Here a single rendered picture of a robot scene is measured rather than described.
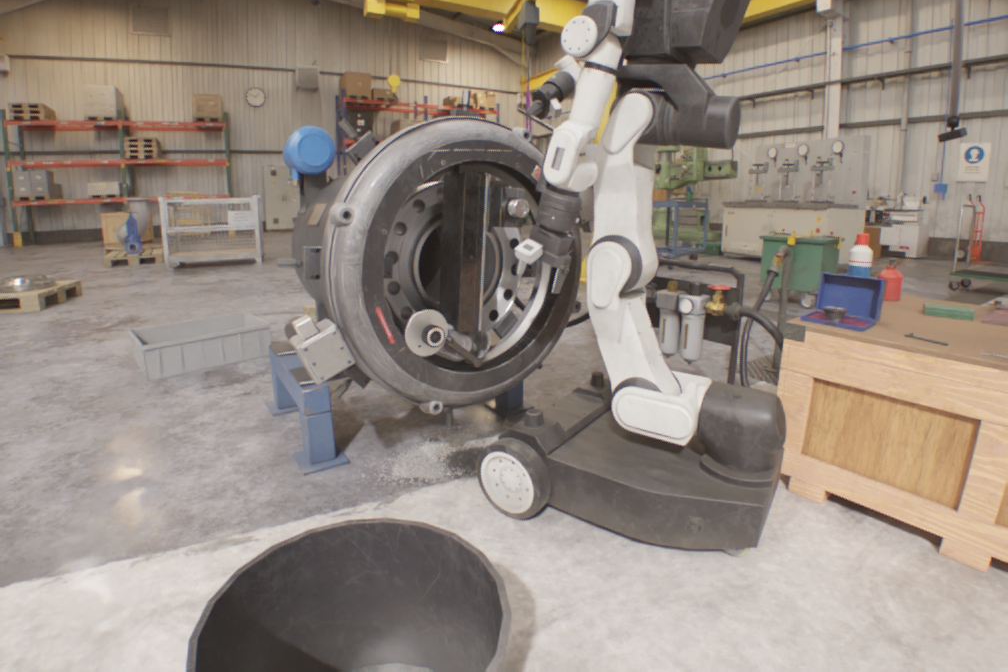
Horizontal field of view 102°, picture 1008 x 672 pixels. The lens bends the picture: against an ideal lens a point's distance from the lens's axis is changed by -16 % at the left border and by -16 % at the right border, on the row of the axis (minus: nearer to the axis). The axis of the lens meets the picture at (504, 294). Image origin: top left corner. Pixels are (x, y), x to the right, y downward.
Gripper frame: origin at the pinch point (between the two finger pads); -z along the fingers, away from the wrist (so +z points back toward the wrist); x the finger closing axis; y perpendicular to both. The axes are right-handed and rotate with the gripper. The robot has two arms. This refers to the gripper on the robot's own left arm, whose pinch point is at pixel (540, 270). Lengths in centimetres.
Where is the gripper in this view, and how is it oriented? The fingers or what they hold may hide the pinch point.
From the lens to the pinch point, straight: 108.9
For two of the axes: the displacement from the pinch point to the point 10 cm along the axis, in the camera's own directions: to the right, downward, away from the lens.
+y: -6.4, 1.3, -7.5
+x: -7.2, -4.2, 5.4
